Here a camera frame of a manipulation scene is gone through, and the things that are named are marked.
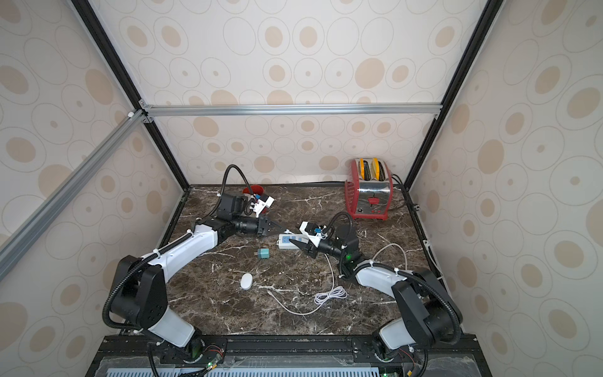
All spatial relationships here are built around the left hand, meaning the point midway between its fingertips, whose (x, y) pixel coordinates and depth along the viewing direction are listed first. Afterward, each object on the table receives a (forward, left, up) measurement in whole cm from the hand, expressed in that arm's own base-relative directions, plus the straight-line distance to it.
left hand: (287, 230), depth 76 cm
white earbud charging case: (-9, +16, -22) cm, 29 cm away
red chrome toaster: (+26, -32, -7) cm, 42 cm away
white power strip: (+8, +3, -21) cm, 22 cm away
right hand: (+2, -5, -3) cm, 7 cm away
